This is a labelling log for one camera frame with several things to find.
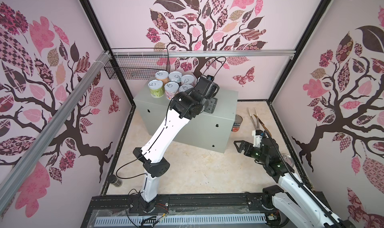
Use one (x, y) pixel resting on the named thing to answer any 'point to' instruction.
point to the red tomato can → (237, 122)
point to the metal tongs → (257, 121)
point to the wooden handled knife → (261, 122)
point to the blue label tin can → (288, 159)
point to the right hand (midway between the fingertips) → (240, 142)
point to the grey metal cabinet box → (209, 130)
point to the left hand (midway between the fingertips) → (204, 101)
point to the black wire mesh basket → (138, 63)
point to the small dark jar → (113, 179)
